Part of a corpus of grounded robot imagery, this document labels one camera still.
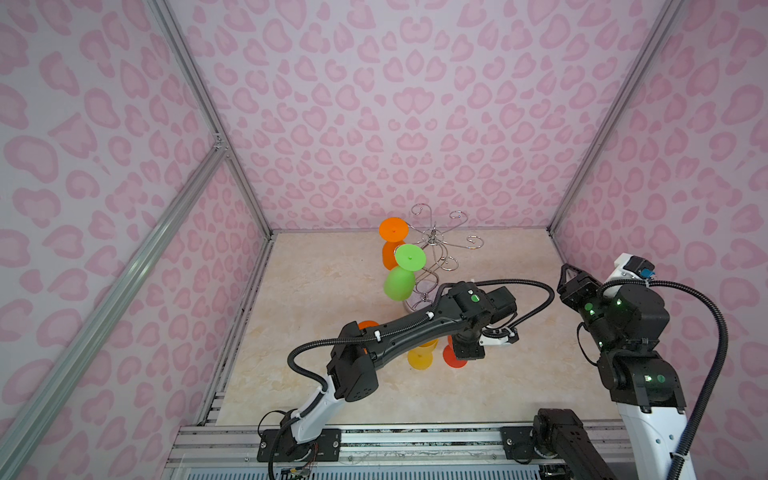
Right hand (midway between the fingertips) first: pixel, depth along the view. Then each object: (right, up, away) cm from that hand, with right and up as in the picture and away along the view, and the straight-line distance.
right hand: (570, 267), depth 63 cm
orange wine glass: (-37, +8, +12) cm, 40 cm away
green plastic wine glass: (-36, -4, +12) cm, 38 cm away
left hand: (-18, -20, +12) cm, 29 cm away
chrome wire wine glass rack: (-27, +6, +12) cm, 30 cm away
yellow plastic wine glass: (-29, -27, +25) cm, 47 cm away
